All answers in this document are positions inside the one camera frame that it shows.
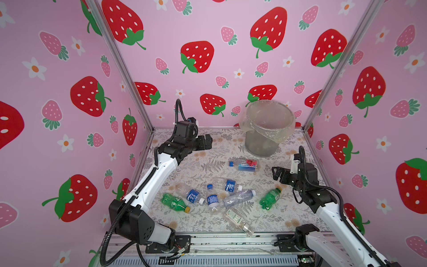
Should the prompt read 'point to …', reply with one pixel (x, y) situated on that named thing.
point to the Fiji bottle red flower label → (247, 165)
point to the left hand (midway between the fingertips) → (205, 139)
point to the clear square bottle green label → (238, 220)
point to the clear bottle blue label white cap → (230, 186)
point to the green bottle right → (272, 196)
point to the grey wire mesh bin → (260, 146)
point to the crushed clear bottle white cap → (234, 198)
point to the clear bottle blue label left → (189, 193)
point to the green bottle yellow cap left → (174, 202)
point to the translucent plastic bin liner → (270, 118)
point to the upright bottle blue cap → (212, 199)
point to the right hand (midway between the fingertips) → (278, 170)
